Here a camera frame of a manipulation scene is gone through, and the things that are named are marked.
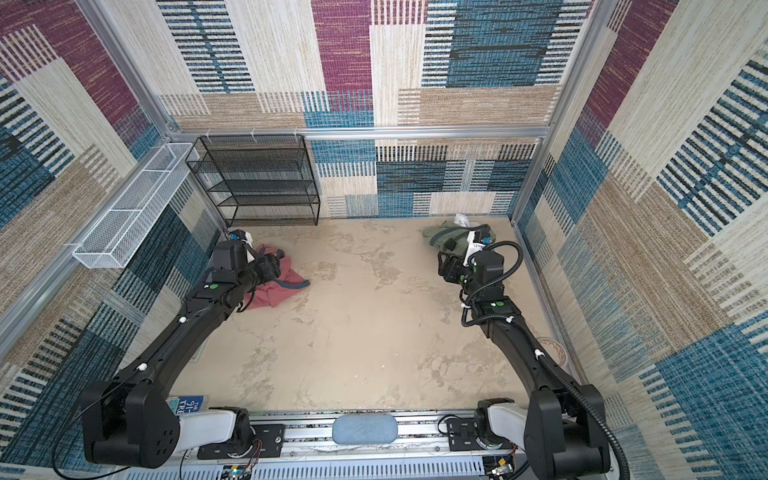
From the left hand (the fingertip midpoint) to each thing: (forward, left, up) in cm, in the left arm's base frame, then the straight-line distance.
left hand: (270, 256), depth 84 cm
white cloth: (+21, -58, -8) cm, 63 cm away
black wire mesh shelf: (+36, +13, -2) cm, 39 cm away
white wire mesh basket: (-2, +31, +13) cm, 33 cm away
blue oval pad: (-39, -26, -18) cm, 51 cm away
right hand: (-2, -49, 0) cm, 49 cm away
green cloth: (+15, -54, -11) cm, 57 cm away
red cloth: (-2, +4, -16) cm, 16 cm away
